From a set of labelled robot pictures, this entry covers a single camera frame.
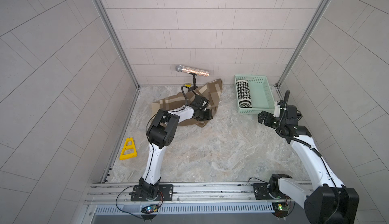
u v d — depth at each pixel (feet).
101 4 2.51
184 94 2.70
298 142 1.64
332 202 1.23
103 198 2.28
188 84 3.80
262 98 3.54
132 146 2.78
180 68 3.15
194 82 3.44
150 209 2.14
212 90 3.67
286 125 1.92
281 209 2.20
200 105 2.72
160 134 1.82
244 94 3.40
